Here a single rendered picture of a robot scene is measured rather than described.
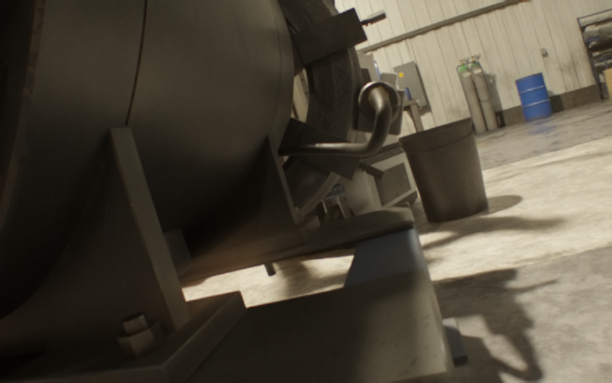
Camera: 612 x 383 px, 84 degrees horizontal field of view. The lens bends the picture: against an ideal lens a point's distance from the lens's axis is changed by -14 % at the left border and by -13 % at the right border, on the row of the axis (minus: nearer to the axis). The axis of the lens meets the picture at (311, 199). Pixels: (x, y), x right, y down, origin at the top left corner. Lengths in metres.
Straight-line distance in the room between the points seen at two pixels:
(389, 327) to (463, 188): 1.34
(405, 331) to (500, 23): 9.42
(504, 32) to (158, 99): 9.34
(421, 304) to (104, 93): 0.24
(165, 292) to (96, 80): 0.14
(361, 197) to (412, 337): 1.43
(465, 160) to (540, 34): 8.29
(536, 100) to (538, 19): 2.04
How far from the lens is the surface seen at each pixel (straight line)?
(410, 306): 0.25
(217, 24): 0.39
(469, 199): 1.57
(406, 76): 9.06
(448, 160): 1.52
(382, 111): 0.55
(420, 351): 0.20
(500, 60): 9.41
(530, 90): 8.59
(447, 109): 9.21
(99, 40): 0.26
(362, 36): 0.89
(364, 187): 1.61
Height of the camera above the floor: 0.36
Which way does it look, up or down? 5 degrees down
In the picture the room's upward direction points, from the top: 17 degrees counter-clockwise
